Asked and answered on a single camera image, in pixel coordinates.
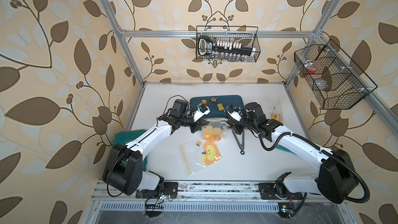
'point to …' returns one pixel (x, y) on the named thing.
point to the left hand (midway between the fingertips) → (204, 119)
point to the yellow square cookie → (220, 107)
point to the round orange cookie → (204, 101)
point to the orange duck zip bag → (215, 129)
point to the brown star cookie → (213, 99)
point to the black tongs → (239, 136)
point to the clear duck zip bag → (277, 113)
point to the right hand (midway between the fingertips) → (228, 120)
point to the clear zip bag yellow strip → (195, 155)
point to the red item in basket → (310, 72)
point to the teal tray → (216, 103)
